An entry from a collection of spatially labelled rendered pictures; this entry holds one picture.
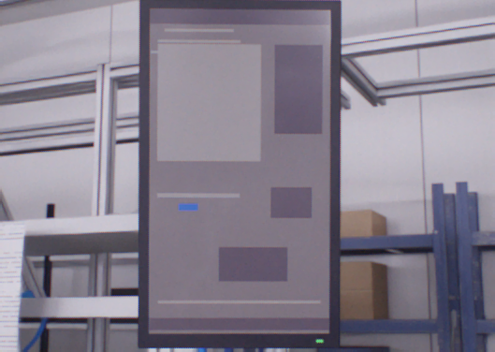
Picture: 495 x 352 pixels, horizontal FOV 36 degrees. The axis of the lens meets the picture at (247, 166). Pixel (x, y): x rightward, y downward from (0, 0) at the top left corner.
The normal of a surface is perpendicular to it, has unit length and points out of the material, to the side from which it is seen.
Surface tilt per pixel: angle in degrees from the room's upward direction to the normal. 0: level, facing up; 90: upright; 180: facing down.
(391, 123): 90
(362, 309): 90
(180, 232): 101
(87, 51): 90
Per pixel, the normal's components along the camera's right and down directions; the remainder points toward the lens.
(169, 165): 0.02, 0.00
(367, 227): -0.40, -0.18
